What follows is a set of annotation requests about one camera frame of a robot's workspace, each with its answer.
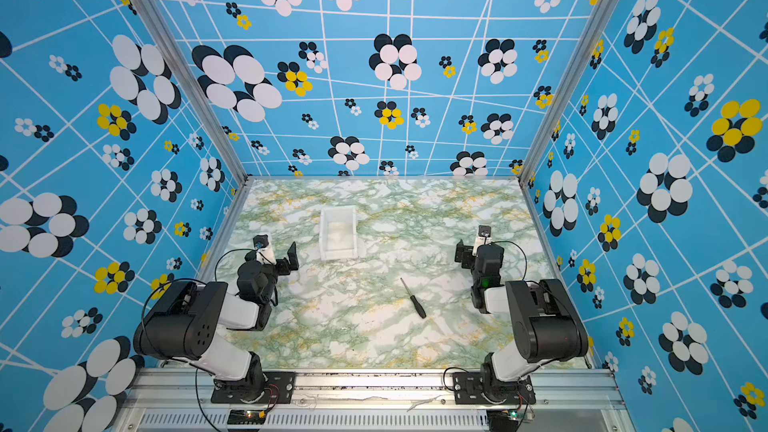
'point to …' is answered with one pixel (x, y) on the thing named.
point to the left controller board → (247, 417)
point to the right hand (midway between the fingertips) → (481, 242)
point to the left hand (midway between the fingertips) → (280, 243)
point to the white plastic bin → (338, 232)
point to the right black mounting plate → (470, 388)
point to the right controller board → (501, 420)
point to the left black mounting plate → (269, 387)
